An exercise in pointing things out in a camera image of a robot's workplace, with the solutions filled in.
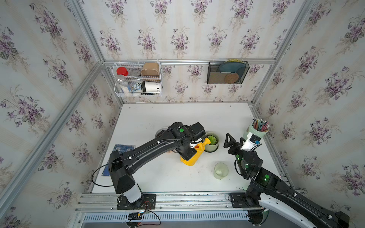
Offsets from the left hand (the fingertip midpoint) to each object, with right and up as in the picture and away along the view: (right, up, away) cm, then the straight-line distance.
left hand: (189, 157), depth 71 cm
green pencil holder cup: (+39, +13, +17) cm, 44 cm away
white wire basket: (-34, +46, +22) cm, 61 cm away
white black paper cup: (-25, +40, +21) cm, 52 cm away
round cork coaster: (+30, +47, +25) cm, 61 cm away
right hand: (+23, +10, +1) cm, 26 cm away
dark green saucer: (+16, -2, +19) cm, 25 cm away
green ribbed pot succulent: (+17, +7, +17) cm, 25 cm away
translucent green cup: (+19, -12, +13) cm, 26 cm away
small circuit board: (-28, -30, 0) cm, 41 cm away
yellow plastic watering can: (+5, +4, 0) cm, 7 cm away
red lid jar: (-44, +51, +21) cm, 70 cm away
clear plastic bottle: (-41, +42, +15) cm, 61 cm away
